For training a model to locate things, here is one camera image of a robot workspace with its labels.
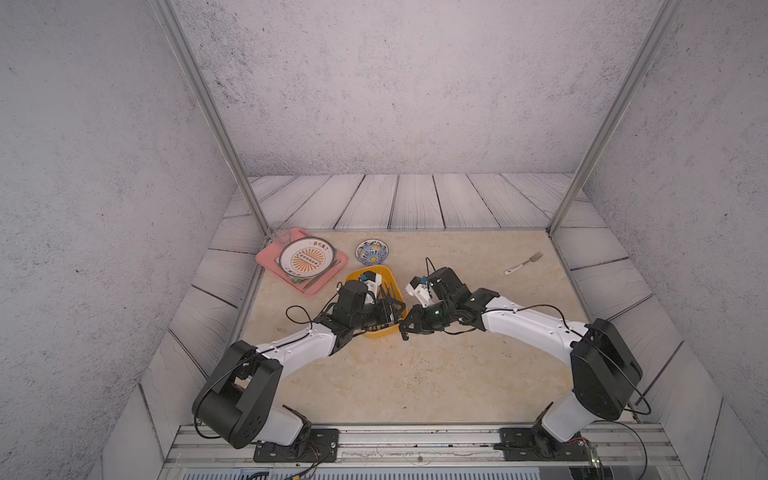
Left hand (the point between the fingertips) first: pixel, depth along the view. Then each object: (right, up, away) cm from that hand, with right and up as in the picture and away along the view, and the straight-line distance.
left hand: (405, 309), depth 84 cm
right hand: (-1, -4, -5) cm, 7 cm away
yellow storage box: (-5, +3, +20) cm, 21 cm away
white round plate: (-35, +14, +27) cm, 47 cm away
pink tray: (-49, +14, +27) cm, 58 cm away
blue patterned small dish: (-12, +16, +28) cm, 34 cm away
